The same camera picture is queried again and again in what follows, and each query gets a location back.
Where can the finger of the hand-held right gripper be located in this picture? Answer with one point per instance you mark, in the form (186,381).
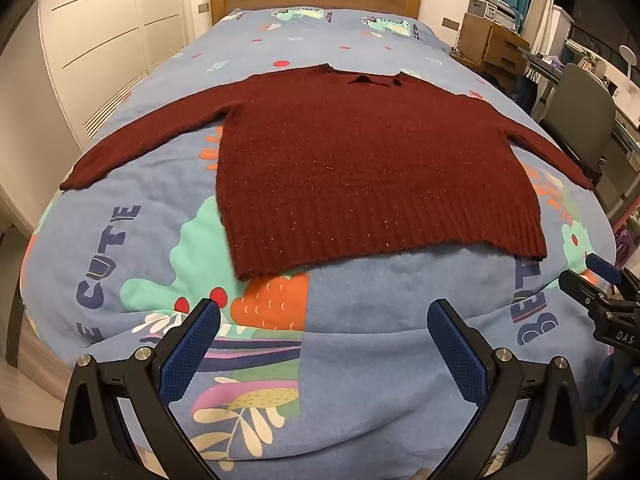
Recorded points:
(580,287)
(605,267)

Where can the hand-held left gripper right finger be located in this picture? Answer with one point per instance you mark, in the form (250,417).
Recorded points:
(457,355)

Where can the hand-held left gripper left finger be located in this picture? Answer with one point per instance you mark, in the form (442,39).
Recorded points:
(190,350)

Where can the dark red knit sweater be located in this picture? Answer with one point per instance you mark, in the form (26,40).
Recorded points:
(360,170)

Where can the printed blue blanket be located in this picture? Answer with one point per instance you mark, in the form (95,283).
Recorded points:
(375,360)

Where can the white desk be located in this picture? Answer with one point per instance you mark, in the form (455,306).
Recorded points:
(627,125)

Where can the grey-green chair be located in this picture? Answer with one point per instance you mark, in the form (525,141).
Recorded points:
(580,110)

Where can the white desk lamp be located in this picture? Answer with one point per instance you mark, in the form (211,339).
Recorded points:
(629,60)

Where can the wooden cabinet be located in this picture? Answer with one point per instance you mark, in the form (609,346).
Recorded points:
(492,42)

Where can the white printer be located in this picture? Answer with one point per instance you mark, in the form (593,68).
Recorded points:
(492,7)

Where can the white wardrobe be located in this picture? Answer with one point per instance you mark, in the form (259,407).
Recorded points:
(100,35)

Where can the grey wall switch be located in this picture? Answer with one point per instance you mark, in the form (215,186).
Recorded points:
(450,23)

